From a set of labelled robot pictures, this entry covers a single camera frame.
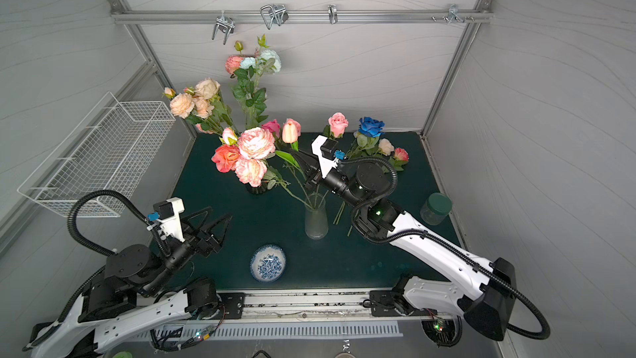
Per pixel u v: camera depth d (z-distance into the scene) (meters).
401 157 1.08
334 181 0.52
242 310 0.73
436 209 0.84
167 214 0.50
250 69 0.75
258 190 0.98
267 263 0.81
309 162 0.52
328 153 0.45
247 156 0.48
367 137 0.64
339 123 0.64
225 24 0.79
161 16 0.78
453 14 0.77
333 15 0.78
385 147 1.11
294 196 0.69
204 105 0.72
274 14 0.77
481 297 0.39
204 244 0.52
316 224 0.83
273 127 0.66
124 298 0.44
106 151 0.71
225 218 0.56
